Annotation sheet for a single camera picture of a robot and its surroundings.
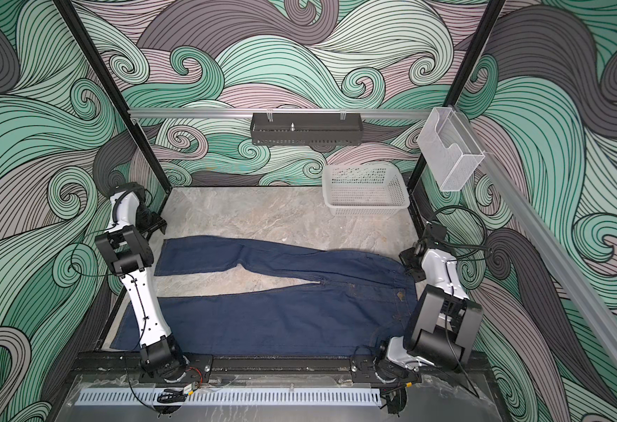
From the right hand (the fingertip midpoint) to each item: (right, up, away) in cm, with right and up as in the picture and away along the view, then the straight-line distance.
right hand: (405, 262), depth 87 cm
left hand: (-92, +9, +13) cm, 94 cm away
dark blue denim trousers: (-18, -14, -3) cm, 23 cm away
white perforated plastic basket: (-6, +27, +34) cm, 44 cm away
